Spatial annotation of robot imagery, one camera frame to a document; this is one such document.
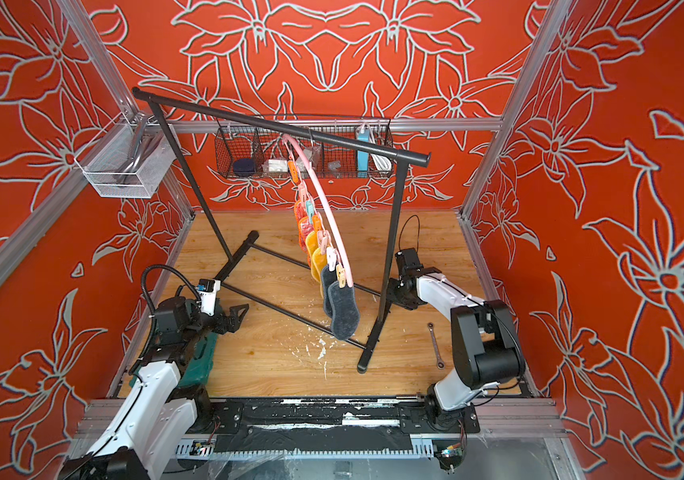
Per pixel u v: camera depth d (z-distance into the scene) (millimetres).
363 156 881
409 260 744
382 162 898
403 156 431
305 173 876
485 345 450
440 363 812
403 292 701
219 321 732
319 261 666
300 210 731
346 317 716
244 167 953
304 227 706
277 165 860
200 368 776
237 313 764
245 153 1000
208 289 716
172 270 681
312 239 673
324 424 728
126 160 834
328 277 645
